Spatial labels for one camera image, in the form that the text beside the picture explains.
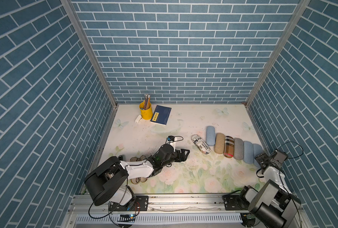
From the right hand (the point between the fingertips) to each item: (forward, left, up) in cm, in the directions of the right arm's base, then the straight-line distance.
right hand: (265, 159), depth 86 cm
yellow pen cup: (+28, +80, +3) cm, 85 cm away
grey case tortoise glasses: (+6, +14, -1) cm, 16 cm away
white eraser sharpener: (+26, +86, 0) cm, 90 cm away
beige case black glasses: (-6, +89, 0) cm, 89 cm away
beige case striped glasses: (+8, +39, 0) cm, 40 cm away
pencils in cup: (+34, +80, +11) cm, 88 cm away
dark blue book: (+33, +70, -2) cm, 77 cm away
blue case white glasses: (+7, +2, -1) cm, 7 cm away
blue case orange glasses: (+14, +32, 0) cm, 35 cm away
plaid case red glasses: (+8, +20, -1) cm, 22 cm away
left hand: (-2, +47, +5) cm, 47 cm away
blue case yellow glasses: (+5, +8, -2) cm, 10 cm away
